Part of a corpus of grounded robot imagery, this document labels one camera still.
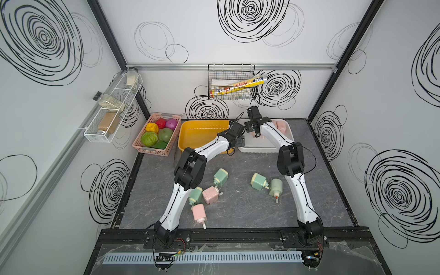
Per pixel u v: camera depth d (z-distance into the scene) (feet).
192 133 3.90
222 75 3.14
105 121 2.19
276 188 2.68
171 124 3.60
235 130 2.65
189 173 1.89
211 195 2.59
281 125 3.56
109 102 2.32
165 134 3.36
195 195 2.62
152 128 3.53
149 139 3.31
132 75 2.84
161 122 3.67
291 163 2.15
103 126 2.15
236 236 2.47
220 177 2.78
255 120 2.82
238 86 2.78
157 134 3.45
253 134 3.13
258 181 2.77
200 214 2.43
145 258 2.52
